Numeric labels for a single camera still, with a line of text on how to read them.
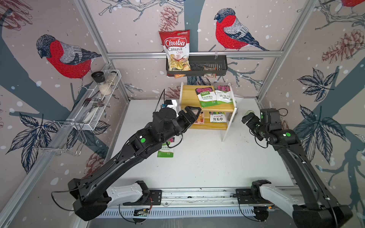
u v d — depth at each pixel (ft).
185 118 1.68
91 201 1.20
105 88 2.55
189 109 1.72
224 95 2.50
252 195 2.24
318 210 1.20
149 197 2.39
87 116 2.25
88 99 2.34
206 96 2.50
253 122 2.16
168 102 1.85
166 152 2.95
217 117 2.88
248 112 2.24
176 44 2.67
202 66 3.51
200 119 2.87
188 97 2.50
